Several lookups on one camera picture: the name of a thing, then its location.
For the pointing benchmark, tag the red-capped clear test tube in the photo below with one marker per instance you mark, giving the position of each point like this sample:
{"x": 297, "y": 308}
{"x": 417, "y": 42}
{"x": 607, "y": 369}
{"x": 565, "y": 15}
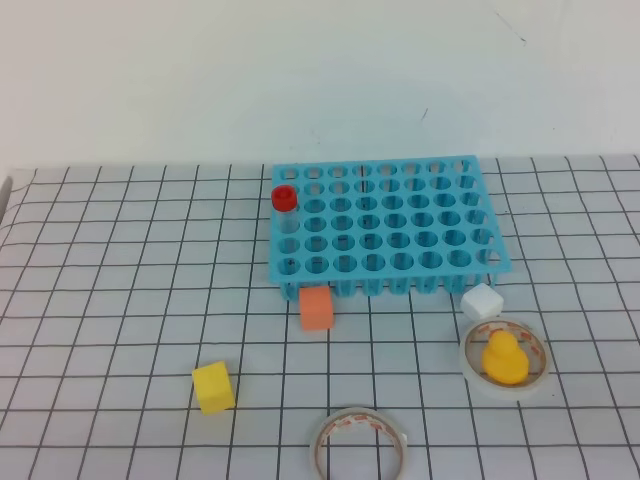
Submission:
{"x": 285, "y": 204}

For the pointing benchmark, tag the blue test tube rack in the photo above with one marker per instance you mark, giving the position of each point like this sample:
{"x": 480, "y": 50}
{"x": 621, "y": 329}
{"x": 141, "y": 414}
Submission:
{"x": 398, "y": 224}

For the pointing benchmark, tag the orange foam cylinder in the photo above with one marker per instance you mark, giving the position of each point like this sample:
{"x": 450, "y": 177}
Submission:
{"x": 316, "y": 308}

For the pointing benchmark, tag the white foam cube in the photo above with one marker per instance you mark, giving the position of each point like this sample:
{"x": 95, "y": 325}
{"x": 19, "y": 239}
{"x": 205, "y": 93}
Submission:
{"x": 481, "y": 302}

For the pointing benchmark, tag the front tape roll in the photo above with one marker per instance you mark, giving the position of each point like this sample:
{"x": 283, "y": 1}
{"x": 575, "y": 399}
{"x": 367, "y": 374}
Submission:
{"x": 356, "y": 427}

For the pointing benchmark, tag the yellow foam cube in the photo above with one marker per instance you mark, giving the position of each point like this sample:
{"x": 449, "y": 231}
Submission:
{"x": 213, "y": 389}

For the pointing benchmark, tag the yellow rubber duck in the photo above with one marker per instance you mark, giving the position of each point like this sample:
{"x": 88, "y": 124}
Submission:
{"x": 503, "y": 360}

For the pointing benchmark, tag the tape roll under duck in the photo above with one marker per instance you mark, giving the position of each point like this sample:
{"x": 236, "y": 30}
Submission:
{"x": 536, "y": 349}

